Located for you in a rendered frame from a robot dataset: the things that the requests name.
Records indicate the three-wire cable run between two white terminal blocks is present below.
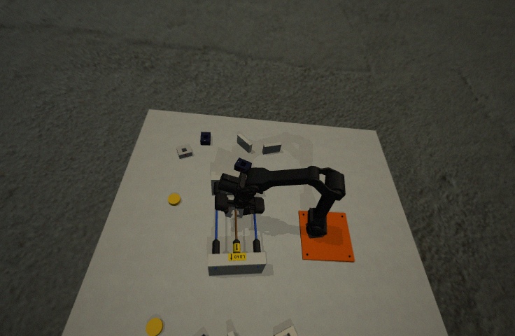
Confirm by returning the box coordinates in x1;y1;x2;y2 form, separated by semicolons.
208;171;266;276

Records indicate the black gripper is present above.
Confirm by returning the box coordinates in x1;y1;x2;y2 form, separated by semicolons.
215;192;264;216

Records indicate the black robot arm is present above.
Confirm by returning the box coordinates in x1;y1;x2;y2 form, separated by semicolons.
218;166;346;238

